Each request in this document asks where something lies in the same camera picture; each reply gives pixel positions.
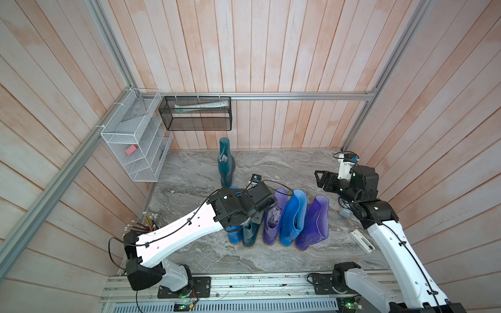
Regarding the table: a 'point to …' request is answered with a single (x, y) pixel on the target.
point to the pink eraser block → (131, 149)
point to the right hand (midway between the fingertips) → (322, 171)
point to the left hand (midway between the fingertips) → (252, 211)
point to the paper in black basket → (182, 107)
